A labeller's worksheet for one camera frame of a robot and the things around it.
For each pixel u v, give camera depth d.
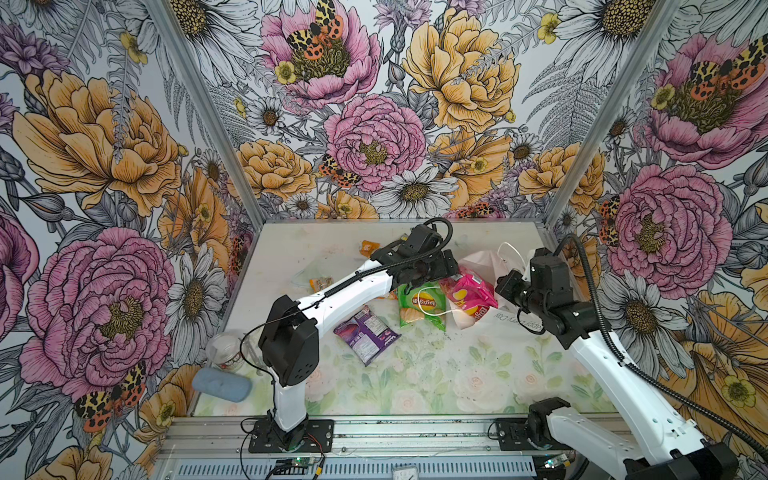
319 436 0.74
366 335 0.88
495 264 0.85
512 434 0.74
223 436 0.76
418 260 0.63
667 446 0.39
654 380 0.43
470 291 0.75
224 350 0.88
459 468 0.65
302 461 0.71
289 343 0.46
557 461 0.72
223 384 0.79
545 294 0.56
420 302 0.97
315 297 0.51
